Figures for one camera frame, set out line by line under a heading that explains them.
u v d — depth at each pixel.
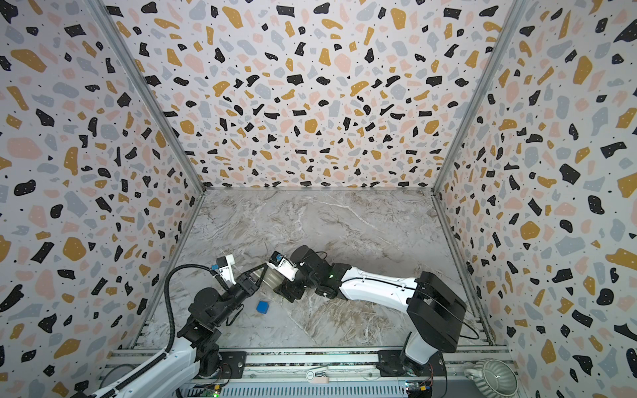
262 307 0.84
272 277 0.76
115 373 0.69
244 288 0.69
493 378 0.73
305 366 0.76
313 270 0.62
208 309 0.60
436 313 0.43
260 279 0.74
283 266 0.68
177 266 0.67
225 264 0.72
